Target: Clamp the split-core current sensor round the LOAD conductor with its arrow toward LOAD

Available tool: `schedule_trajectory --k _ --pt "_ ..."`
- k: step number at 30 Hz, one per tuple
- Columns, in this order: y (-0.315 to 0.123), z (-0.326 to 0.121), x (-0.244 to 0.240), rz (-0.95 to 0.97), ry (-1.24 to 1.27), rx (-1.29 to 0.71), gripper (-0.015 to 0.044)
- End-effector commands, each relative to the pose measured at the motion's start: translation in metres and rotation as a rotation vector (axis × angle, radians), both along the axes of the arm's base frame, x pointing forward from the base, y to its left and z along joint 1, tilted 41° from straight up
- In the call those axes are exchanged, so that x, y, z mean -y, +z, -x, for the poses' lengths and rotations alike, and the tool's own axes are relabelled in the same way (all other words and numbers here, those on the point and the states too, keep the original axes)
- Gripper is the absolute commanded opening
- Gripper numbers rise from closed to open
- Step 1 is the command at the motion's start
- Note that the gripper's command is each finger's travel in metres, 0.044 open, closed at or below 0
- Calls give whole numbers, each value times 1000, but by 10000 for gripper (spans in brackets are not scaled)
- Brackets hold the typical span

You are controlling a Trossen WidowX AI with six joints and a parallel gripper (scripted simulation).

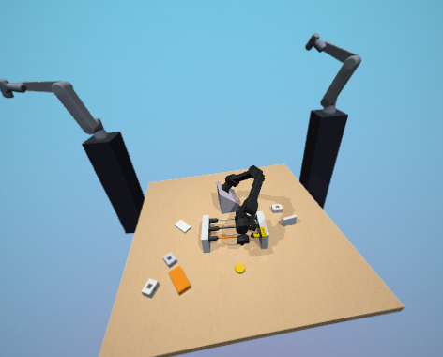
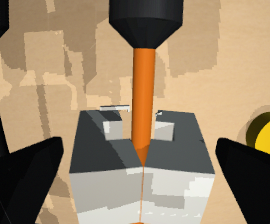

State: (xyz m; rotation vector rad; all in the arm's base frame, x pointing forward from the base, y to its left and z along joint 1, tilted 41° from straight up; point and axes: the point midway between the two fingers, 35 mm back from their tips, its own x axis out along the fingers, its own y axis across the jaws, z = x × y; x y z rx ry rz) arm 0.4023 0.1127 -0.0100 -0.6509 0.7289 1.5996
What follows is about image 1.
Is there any yellow short cylinder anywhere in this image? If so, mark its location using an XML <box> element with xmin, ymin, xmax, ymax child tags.
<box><xmin>236</xmin><ymin>263</ymin><xmax>245</xmax><ymax>273</ymax></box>

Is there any orange rectangular block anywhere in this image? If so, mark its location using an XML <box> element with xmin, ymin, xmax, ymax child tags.
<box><xmin>169</xmin><ymin>265</ymin><xmax>191</xmax><ymax>296</ymax></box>

